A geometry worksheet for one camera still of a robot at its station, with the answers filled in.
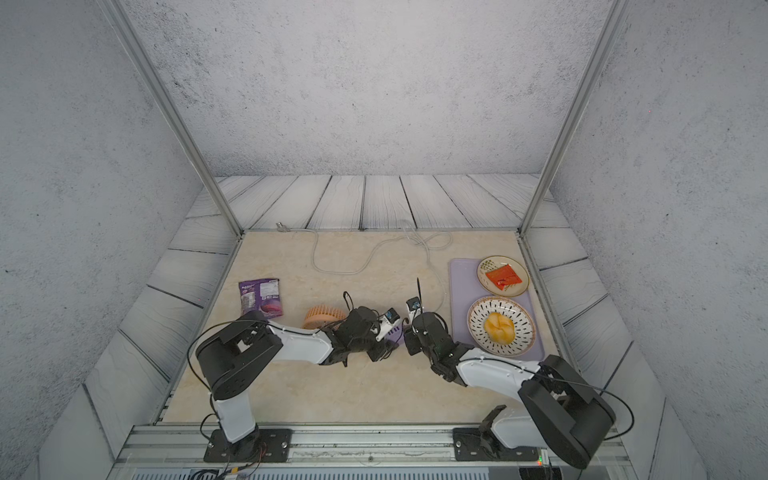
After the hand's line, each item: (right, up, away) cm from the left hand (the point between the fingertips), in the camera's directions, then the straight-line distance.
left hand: (396, 340), depth 90 cm
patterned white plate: (+39, +7, +3) cm, 39 cm away
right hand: (+4, +5, -3) cm, 7 cm away
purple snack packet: (-44, +12, +9) cm, 46 cm away
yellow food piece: (+30, +4, -1) cm, 31 cm away
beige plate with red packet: (+35, +23, +17) cm, 45 cm away
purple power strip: (0, +4, -8) cm, 9 cm away
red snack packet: (+37, +18, +13) cm, 43 cm away
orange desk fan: (-21, +9, -8) cm, 24 cm away
